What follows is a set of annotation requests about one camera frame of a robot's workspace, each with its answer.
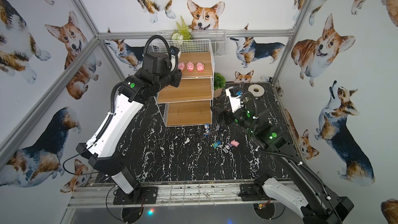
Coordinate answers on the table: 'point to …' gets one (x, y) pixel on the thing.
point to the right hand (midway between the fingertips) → (218, 101)
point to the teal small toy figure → (215, 144)
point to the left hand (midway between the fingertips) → (179, 66)
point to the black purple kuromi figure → (227, 147)
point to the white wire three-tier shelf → (190, 104)
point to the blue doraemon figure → (207, 126)
